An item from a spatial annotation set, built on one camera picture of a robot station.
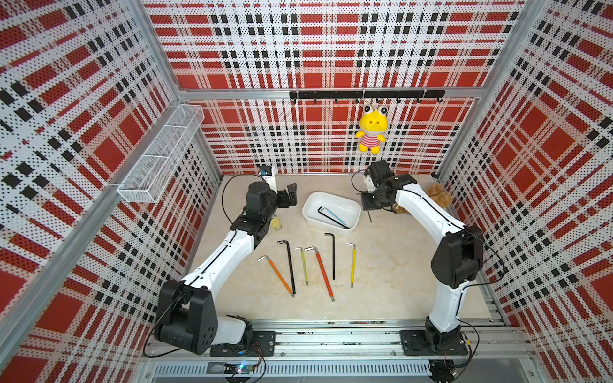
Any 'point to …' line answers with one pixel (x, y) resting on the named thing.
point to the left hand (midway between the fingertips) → (286, 184)
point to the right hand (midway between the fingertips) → (369, 202)
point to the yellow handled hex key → (353, 264)
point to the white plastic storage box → (336, 213)
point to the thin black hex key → (334, 254)
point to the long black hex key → (280, 242)
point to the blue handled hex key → (335, 215)
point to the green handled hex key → (303, 263)
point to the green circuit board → (231, 368)
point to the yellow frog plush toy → (373, 124)
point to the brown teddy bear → (437, 192)
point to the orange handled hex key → (277, 272)
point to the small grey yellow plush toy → (276, 223)
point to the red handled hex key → (322, 269)
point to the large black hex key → (334, 220)
